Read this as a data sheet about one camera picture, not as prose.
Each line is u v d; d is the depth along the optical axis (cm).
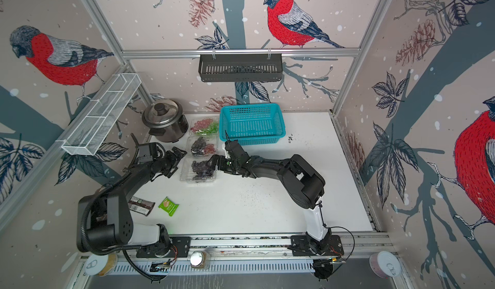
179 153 84
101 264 66
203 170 90
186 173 93
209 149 100
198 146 98
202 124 110
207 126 107
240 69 105
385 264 66
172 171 86
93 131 73
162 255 71
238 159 73
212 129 110
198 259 62
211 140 105
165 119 95
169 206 83
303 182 51
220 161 80
